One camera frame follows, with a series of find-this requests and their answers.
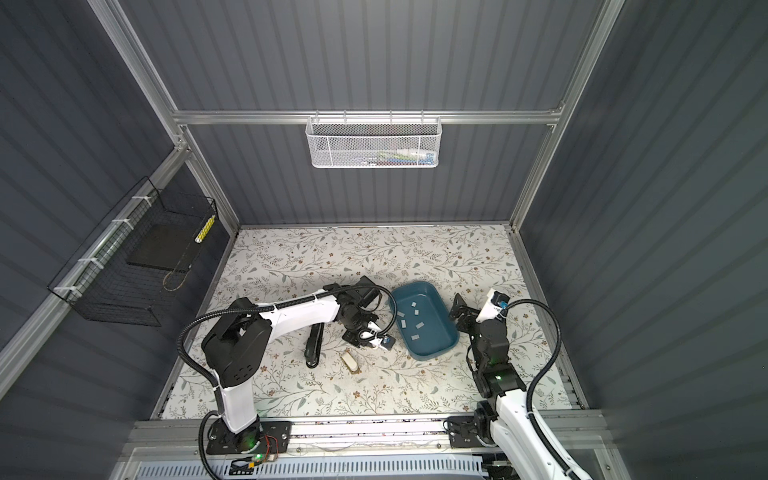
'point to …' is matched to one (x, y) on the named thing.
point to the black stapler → (313, 345)
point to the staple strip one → (413, 304)
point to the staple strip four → (420, 325)
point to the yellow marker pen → (199, 238)
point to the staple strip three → (403, 323)
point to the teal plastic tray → (425, 325)
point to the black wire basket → (132, 268)
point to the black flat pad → (166, 246)
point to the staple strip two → (416, 312)
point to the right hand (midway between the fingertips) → (476, 302)
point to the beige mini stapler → (350, 362)
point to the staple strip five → (415, 337)
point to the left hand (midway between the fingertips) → (374, 333)
